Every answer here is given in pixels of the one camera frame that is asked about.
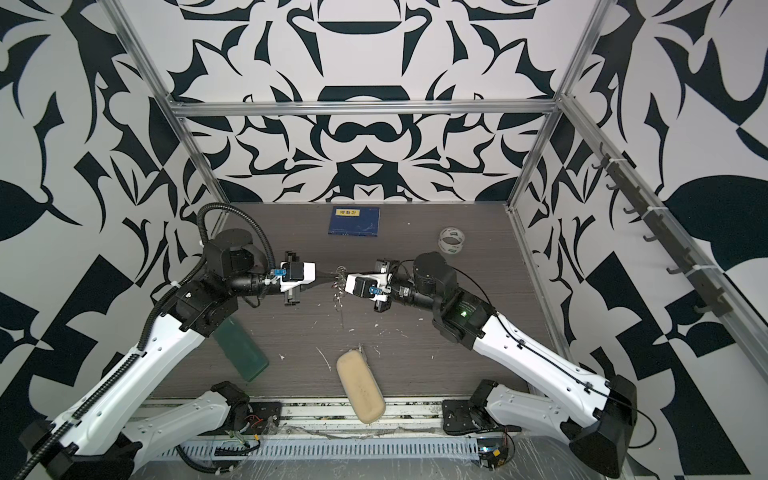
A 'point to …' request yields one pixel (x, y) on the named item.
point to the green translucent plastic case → (248, 358)
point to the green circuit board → (492, 452)
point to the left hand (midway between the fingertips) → (336, 265)
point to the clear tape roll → (451, 240)
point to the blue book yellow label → (354, 220)
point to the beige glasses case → (360, 387)
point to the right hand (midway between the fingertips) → (351, 268)
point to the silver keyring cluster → (339, 285)
